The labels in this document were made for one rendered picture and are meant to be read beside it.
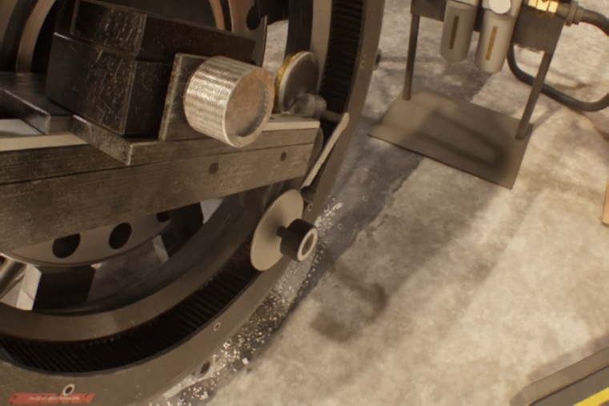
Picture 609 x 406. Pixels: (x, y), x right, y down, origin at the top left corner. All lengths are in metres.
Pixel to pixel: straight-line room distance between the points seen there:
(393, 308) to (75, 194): 0.76
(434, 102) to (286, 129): 0.99
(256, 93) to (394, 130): 1.06
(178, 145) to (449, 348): 0.77
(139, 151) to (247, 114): 0.06
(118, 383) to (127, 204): 0.21
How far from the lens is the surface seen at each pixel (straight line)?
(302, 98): 0.58
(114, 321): 0.51
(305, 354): 0.89
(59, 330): 0.46
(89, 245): 0.53
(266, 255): 0.56
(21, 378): 0.37
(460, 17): 1.12
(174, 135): 0.24
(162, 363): 0.51
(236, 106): 0.23
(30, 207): 0.27
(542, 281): 1.07
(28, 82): 0.33
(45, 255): 0.50
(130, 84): 0.22
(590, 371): 0.63
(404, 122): 1.31
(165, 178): 0.34
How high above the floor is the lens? 0.84
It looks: 47 degrees down
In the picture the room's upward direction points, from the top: 4 degrees counter-clockwise
